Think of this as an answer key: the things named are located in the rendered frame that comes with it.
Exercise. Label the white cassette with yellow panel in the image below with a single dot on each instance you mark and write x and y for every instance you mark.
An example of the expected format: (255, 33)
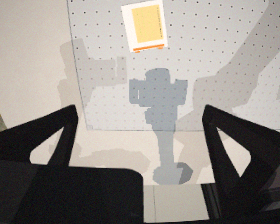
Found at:
(145, 25)

